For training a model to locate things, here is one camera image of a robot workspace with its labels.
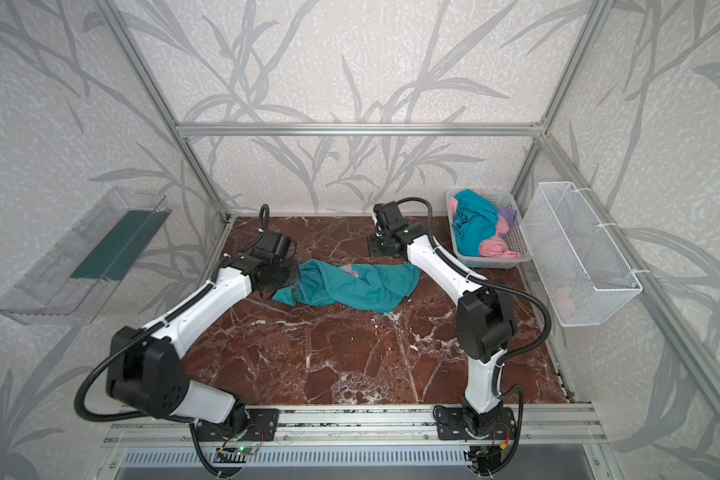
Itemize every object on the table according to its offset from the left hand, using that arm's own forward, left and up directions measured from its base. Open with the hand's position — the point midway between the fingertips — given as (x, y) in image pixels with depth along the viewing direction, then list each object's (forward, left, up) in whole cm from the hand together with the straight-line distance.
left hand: (298, 265), depth 87 cm
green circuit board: (-44, +8, -14) cm, 46 cm away
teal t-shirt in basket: (+23, -58, -5) cm, 62 cm away
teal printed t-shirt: (0, -23, -13) cm, 26 cm away
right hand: (+10, -23, +3) cm, 25 cm away
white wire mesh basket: (-14, -66, +21) cm, 71 cm away
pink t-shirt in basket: (+14, -63, -9) cm, 65 cm away
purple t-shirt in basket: (+30, -72, -7) cm, 79 cm away
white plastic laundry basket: (+21, -73, -9) cm, 77 cm away
